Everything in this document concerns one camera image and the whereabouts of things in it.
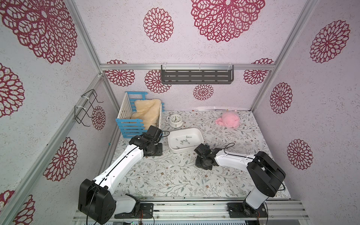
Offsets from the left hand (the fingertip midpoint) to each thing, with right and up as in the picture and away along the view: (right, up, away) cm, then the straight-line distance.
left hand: (156, 151), depth 81 cm
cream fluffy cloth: (-11, +26, +28) cm, 40 cm away
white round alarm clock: (+10, +19, +28) cm, 35 cm away
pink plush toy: (+51, +19, +24) cm, 60 cm away
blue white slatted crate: (-23, +13, +28) cm, 39 cm away
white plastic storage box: (+18, +5, +22) cm, 28 cm away
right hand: (+27, -11, +10) cm, 31 cm away
